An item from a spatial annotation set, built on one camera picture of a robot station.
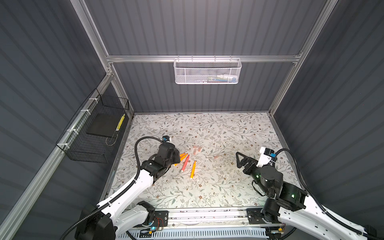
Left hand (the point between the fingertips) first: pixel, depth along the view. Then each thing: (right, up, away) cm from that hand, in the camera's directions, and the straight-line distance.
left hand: (176, 151), depth 82 cm
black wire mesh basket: (-42, +9, -11) cm, 44 cm away
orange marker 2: (+9, -13, +8) cm, 17 cm away
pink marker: (+4, -9, +11) cm, 15 cm away
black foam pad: (-35, +15, -7) cm, 39 cm away
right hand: (+33, -1, -12) cm, 35 cm away
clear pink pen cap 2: (+10, -3, +17) cm, 20 cm away
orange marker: (+2, -5, +14) cm, 15 cm away
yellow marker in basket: (-29, +16, -5) cm, 34 cm away
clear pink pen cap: (+11, 0, +19) cm, 22 cm away
